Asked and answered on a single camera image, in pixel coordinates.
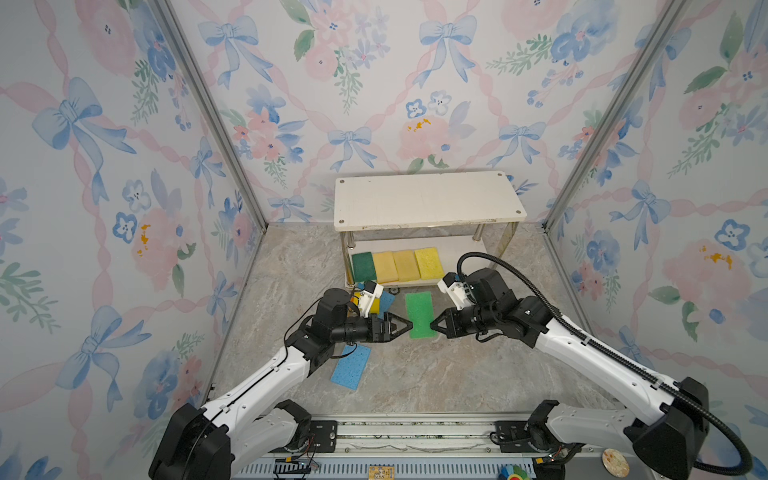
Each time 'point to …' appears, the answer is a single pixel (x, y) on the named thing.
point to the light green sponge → (421, 314)
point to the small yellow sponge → (374, 306)
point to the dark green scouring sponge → (363, 267)
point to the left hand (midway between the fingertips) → (404, 326)
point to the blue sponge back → (386, 301)
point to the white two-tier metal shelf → (397, 229)
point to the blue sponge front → (350, 369)
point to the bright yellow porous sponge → (429, 263)
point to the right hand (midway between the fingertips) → (431, 323)
